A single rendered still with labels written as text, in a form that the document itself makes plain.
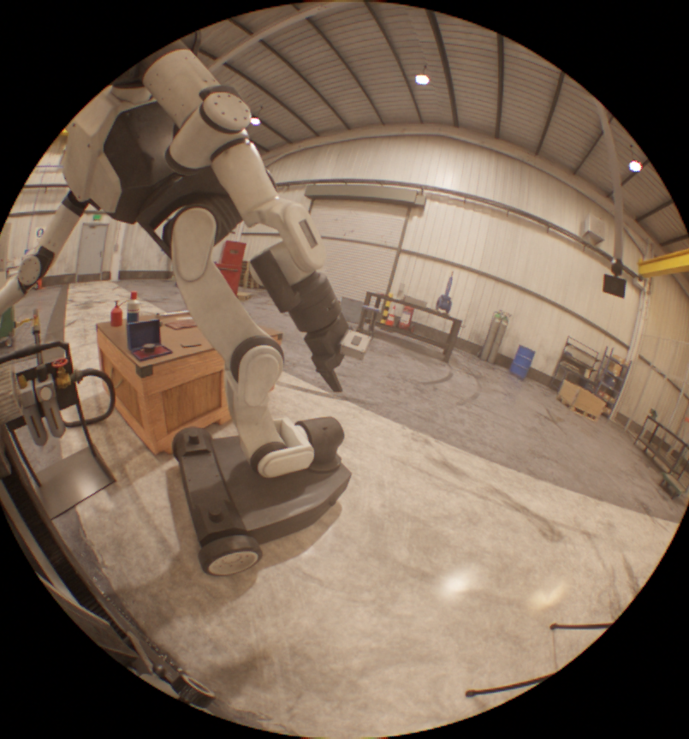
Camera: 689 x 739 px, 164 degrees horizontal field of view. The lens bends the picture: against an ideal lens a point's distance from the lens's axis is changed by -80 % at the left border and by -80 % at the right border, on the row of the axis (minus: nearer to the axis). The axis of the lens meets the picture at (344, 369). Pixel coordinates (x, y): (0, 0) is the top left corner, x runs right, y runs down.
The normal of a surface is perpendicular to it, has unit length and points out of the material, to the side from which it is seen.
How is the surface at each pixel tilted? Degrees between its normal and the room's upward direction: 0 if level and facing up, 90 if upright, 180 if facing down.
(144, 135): 75
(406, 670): 0
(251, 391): 90
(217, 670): 0
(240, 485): 0
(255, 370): 90
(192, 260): 90
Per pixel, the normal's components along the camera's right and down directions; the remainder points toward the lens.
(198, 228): 0.60, 0.41
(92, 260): 0.87, 0.35
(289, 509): 0.24, -0.91
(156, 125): 0.92, 0.09
